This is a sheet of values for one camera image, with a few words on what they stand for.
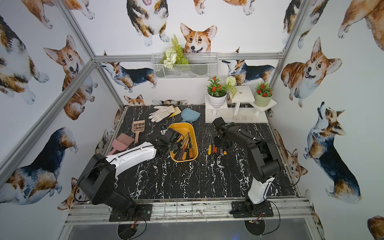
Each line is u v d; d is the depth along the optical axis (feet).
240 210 2.40
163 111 3.85
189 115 3.83
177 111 3.86
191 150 3.00
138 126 3.60
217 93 2.89
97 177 1.44
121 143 3.29
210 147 3.14
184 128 3.19
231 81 2.89
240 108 3.50
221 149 3.11
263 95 3.04
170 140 2.27
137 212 2.39
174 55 2.56
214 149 3.06
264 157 1.75
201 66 3.04
